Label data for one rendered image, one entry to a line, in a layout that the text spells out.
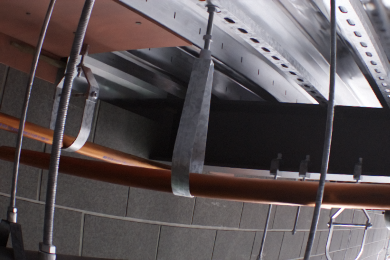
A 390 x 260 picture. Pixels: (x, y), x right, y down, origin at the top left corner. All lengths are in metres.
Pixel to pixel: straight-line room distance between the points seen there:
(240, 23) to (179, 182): 0.31
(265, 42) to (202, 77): 0.23
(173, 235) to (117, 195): 0.36
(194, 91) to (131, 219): 0.98
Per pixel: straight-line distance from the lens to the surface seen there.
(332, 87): 0.66
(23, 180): 1.33
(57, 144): 0.43
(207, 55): 0.81
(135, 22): 1.02
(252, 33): 0.94
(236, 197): 0.73
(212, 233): 2.15
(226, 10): 0.85
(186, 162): 0.73
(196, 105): 0.76
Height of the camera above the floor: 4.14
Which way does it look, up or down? 9 degrees up
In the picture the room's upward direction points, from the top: 9 degrees clockwise
